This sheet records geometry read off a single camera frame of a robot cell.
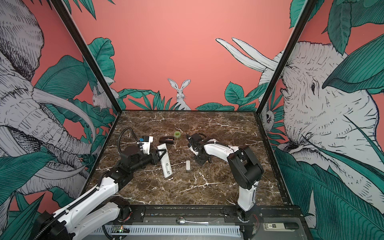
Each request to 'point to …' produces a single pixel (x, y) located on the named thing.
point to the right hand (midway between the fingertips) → (200, 157)
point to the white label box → (280, 227)
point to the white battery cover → (188, 165)
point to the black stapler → (167, 140)
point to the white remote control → (165, 160)
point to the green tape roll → (177, 134)
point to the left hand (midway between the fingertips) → (165, 149)
